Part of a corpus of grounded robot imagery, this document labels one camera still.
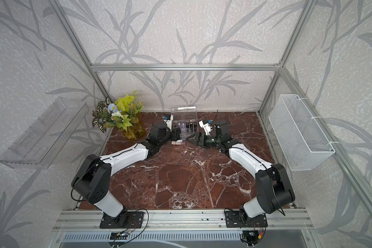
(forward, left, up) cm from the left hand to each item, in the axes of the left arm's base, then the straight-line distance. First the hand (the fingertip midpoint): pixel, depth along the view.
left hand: (179, 128), depth 88 cm
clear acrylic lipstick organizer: (+22, -2, -16) cm, 28 cm away
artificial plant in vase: (+8, +33, +3) cm, 34 cm away
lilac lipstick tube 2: (+11, -1, -11) cm, 15 cm away
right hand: (-10, -7, +3) cm, 12 cm away
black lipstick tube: (+12, -7, -12) cm, 18 cm away
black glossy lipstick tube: (+12, -4, -11) cm, 17 cm away
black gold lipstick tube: (+12, -9, -12) cm, 19 cm away
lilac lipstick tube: (+11, +2, -9) cm, 14 cm away
